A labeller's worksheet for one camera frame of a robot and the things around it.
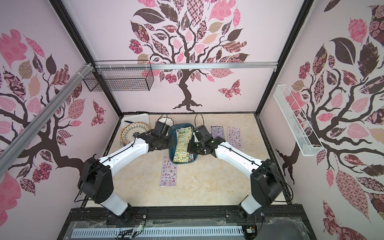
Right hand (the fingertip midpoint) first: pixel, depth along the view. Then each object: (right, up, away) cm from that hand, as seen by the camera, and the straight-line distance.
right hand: (186, 151), depth 82 cm
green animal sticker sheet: (-2, +8, +6) cm, 10 cm away
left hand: (-9, +3, +6) cm, 11 cm away
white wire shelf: (+59, +28, +6) cm, 66 cm away
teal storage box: (-9, -1, +3) cm, 10 cm away
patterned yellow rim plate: (-46, +8, +25) cm, 53 cm away
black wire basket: (-43, +47, +13) cm, 65 cm away
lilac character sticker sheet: (-12, -15, +7) cm, 21 cm away
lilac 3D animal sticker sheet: (+33, +7, +25) cm, 42 cm away
